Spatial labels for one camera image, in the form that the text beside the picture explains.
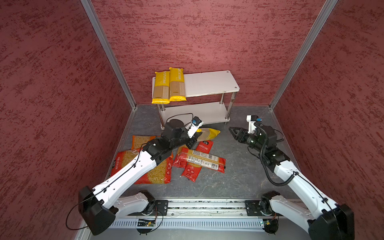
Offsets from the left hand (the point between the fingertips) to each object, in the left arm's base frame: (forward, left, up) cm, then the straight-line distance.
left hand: (198, 133), depth 72 cm
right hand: (+3, -16, -2) cm, 16 cm away
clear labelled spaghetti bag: (-4, -3, -22) cm, 23 cm away
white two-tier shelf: (+30, 0, +8) cm, 31 cm away
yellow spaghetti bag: (+5, -5, -8) cm, 10 cm away
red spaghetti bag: (-4, +10, -22) cm, 25 cm away
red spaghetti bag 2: (-10, +4, -24) cm, 26 cm away
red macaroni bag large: (-12, +20, -22) cm, 33 cm away
